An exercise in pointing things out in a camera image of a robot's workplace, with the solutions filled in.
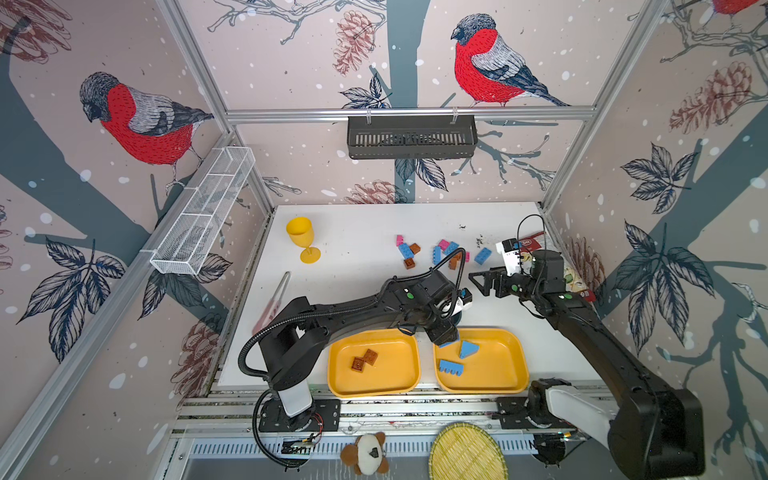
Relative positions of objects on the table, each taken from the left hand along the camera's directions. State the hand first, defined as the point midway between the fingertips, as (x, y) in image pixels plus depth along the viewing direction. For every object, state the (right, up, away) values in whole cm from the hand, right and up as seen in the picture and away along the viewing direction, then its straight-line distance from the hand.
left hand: (452, 331), depth 77 cm
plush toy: (-22, -24, -11) cm, 34 cm away
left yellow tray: (-15, -12, +3) cm, 19 cm away
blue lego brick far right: (+17, +18, +27) cm, 36 cm away
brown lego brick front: (-22, -9, +4) cm, 24 cm away
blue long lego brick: (+1, -11, +2) cm, 11 cm away
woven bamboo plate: (+1, -25, -9) cm, 27 cm away
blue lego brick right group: (+6, +21, +30) cm, 37 cm away
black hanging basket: (-9, +60, +27) cm, 66 cm away
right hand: (+9, +14, +5) cm, 18 cm away
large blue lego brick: (-1, -4, +2) cm, 5 cm away
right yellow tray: (+14, -11, +5) cm, 19 cm away
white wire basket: (-66, +23, -7) cm, 71 cm away
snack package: (+38, +23, +27) cm, 52 cm away
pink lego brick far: (-13, +23, +32) cm, 42 cm away
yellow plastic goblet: (-45, +27, +17) cm, 55 cm away
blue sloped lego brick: (+6, -7, +8) cm, 12 cm away
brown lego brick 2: (-7, +20, +30) cm, 37 cm away
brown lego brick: (-26, -10, +3) cm, 28 cm away
